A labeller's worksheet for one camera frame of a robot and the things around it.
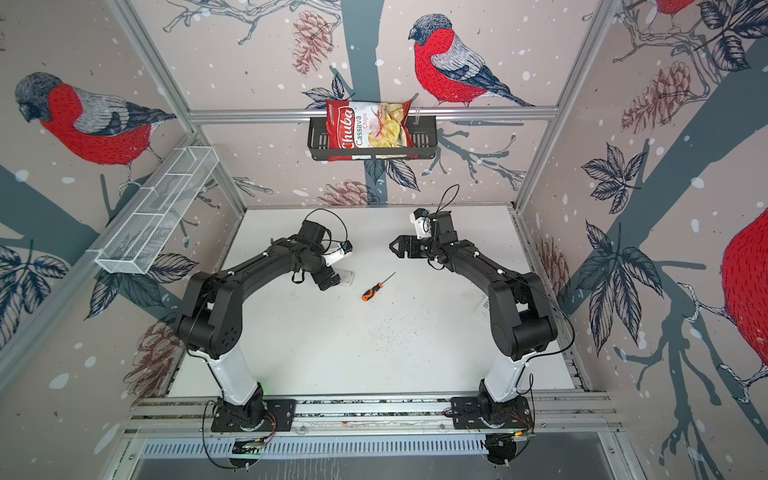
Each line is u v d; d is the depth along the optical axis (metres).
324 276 0.85
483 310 0.91
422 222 0.85
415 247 0.82
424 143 0.93
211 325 0.48
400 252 0.83
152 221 0.76
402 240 0.83
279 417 0.73
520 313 0.49
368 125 0.87
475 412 0.73
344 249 0.86
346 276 1.00
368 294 0.94
